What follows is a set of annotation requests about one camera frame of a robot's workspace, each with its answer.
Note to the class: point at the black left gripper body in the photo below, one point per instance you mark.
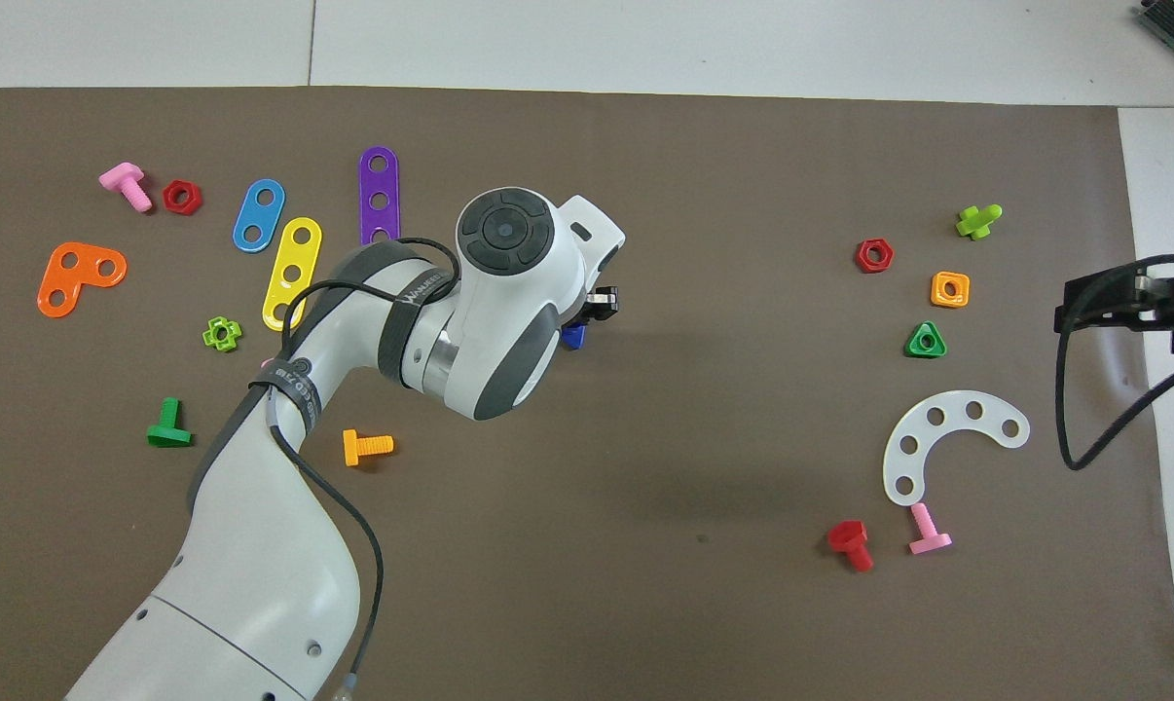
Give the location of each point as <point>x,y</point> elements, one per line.
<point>604,307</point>

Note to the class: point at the dark blue plastic screw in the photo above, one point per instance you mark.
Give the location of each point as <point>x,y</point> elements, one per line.
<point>574,338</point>

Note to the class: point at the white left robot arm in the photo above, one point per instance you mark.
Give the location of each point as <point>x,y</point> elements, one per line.
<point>256,545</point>

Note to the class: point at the light green cross screw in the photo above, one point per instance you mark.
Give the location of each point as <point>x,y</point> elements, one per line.
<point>976,223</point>

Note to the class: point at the orange square nut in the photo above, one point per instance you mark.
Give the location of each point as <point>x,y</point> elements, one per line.
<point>936,290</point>

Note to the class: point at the green triangle nut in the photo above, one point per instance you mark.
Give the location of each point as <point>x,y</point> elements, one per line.
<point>913,349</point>

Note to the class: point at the red hexagon nut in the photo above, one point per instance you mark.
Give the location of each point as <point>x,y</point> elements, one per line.
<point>169,198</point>
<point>861,256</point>

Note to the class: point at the pink plastic screw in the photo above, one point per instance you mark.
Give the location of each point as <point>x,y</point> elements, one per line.
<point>923,521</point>
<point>120,177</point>

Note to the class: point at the orange plastic screw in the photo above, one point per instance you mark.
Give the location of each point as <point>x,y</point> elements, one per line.
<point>351,448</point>

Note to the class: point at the red plastic screw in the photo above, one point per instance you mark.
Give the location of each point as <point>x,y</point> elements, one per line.
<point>848,535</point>

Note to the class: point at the light green cross nut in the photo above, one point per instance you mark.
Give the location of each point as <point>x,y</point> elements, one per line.
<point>209,336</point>

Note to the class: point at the dark green plastic screw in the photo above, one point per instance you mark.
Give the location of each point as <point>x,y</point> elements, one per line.
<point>169,414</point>

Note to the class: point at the white curved five-hole strip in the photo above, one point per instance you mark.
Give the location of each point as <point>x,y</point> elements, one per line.
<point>955,409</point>

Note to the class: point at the purple four-hole strip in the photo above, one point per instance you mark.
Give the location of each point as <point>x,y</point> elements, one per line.
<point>380,183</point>

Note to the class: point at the brown table mat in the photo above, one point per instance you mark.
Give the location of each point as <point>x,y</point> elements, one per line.
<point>645,584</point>

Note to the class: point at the yellow three-hole strip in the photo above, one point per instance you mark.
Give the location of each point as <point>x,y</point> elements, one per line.
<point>297,255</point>

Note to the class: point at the blue two-hole strip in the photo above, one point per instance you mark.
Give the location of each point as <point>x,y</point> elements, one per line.
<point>258,216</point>

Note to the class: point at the orange angled three-hole plate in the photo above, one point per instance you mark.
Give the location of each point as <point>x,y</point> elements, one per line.
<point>83,277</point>

